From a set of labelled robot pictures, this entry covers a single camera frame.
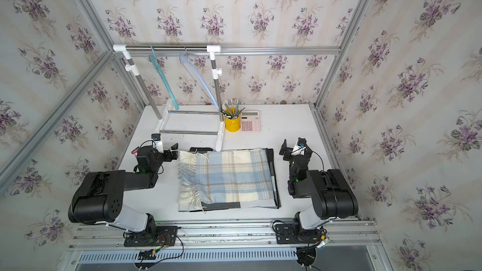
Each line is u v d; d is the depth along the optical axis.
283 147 0.83
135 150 0.98
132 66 0.80
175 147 0.89
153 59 1.04
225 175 0.88
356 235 0.74
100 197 0.46
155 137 0.80
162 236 0.73
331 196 0.45
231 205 0.80
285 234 0.73
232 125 1.03
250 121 1.11
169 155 0.84
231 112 1.04
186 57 0.93
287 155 0.82
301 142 0.75
